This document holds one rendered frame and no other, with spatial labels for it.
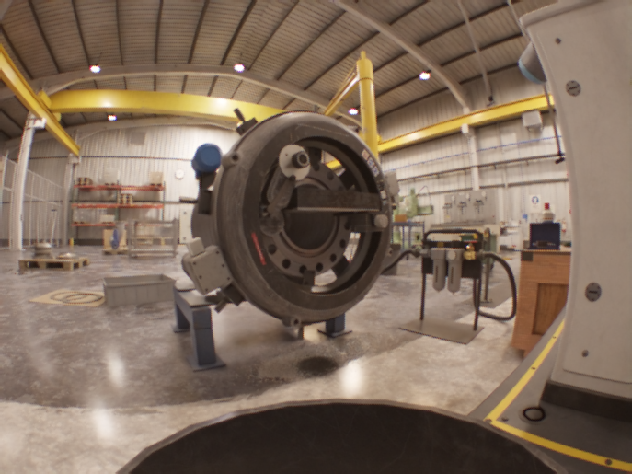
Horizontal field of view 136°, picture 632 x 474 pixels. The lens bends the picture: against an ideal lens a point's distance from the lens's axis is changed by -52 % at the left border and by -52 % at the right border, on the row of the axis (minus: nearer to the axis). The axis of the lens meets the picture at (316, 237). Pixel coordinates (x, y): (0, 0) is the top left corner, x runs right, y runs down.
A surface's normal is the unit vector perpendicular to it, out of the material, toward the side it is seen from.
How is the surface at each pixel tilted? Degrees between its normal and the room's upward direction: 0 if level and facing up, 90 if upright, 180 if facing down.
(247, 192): 90
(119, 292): 90
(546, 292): 90
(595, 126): 90
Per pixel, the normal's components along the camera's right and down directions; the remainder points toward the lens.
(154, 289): 0.76, 0.00
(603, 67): -0.88, 0.00
